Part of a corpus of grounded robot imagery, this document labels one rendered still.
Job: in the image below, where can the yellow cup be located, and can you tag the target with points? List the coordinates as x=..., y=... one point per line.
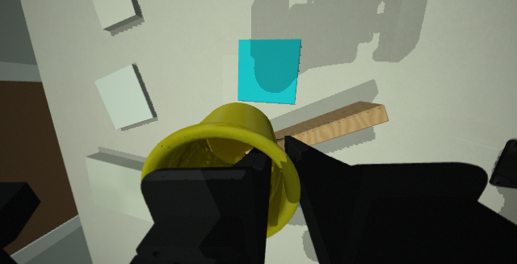
x=228, y=131

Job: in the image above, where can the brown wooden plank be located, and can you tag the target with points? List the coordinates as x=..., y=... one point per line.
x=340, y=122

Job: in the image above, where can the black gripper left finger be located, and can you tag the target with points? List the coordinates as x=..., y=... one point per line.
x=242, y=190

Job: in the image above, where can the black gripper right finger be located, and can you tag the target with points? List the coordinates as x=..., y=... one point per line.
x=335, y=197

